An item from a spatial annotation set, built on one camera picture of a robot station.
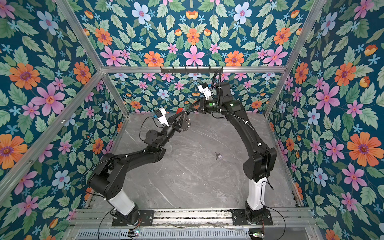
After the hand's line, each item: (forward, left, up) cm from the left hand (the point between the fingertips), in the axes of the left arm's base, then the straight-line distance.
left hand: (184, 109), depth 70 cm
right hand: (+3, -3, -1) cm, 4 cm away
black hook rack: (+35, -4, -1) cm, 35 cm away
